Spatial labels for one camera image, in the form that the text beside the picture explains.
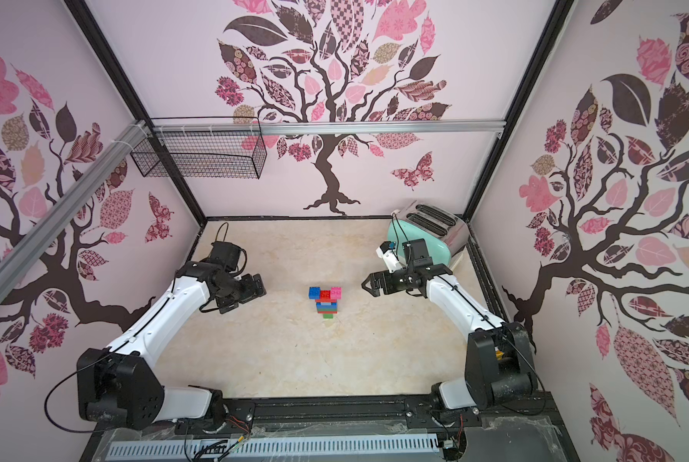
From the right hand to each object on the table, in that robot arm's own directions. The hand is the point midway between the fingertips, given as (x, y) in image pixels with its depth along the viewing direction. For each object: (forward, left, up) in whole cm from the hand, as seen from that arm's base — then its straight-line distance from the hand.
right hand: (378, 279), depth 86 cm
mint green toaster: (+15, -23, +4) cm, 28 cm away
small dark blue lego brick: (-5, +19, +1) cm, 20 cm away
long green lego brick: (-7, +16, -6) cm, 18 cm away
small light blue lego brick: (-7, +16, -2) cm, 17 cm away
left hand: (-6, +37, -1) cm, 38 cm away
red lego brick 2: (-6, +16, -10) cm, 20 cm away
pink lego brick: (-5, +12, +1) cm, 14 cm away
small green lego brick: (-6, +16, -13) cm, 21 cm away
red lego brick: (-6, +16, 0) cm, 17 cm away
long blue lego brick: (-6, +14, -4) cm, 16 cm away
